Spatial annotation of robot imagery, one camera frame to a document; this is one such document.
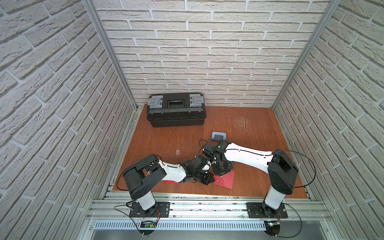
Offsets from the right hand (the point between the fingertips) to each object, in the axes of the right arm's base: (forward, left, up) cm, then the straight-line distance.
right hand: (222, 173), depth 82 cm
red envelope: (-9, +25, +18) cm, 32 cm away
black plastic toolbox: (+40, +30, +13) cm, 51 cm away
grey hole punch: (+27, -2, -3) cm, 27 cm away
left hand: (-3, +4, -3) cm, 6 cm away
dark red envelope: (-3, -2, -4) cm, 5 cm away
